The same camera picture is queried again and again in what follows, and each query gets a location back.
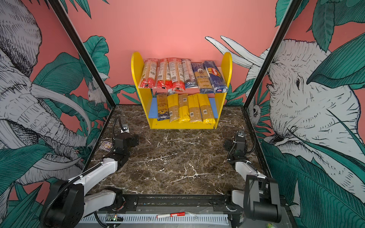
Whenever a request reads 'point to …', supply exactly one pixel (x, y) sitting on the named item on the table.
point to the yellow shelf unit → (149, 98)
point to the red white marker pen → (173, 214)
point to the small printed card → (106, 145)
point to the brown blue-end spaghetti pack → (162, 107)
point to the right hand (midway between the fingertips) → (234, 138)
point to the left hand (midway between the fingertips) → (127, 133)
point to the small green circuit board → (113, 217)
